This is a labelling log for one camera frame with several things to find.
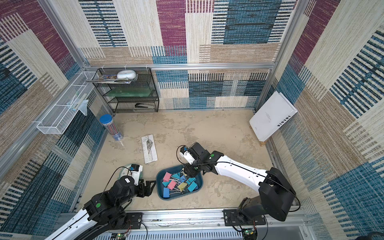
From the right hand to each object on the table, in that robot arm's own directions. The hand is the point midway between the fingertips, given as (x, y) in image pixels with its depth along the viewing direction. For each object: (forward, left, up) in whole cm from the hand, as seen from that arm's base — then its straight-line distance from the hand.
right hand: (188, 166), depth 82 cm
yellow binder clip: (-9, +3, -6) cm, 11 cm away
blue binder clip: (-11, +12, -8) cm, 18 cm away
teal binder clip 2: (-7, +13, -7) cm, 16 cm away
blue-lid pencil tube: (+23, +47, +9) cm, 53 cm away
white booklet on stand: (+26, -51, +14) cm, 59 cm away
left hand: (-8, +19, -1) cm, 20 cm away
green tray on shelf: (+45, +37, +15) cm, 60 cm away
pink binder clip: (-4, +12, -5) cm, 13 cm away
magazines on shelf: (+45, +46, +25) cm, 69 cm away
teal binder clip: (-9, -2, -6) cm, 11 cm away
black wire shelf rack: (+53, +49, -3) cm, 73 cm away
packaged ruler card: (+16, +26, -9) cm, 31 cm away
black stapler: (+46, +35, +3) cm, 57 cm away
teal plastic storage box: (-12, +7, -9) cm, 16 cm away
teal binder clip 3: (-3, +6, -5) cm, 9 cm away
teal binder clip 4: (-5, -1, -6) cm, 8 cm away
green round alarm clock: (-8, +27, +13) cm, 31 cm away
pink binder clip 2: (-8, +9, -7) cm, 14 cm away
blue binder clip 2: (-4, +3, -7) cm, 9 cm away
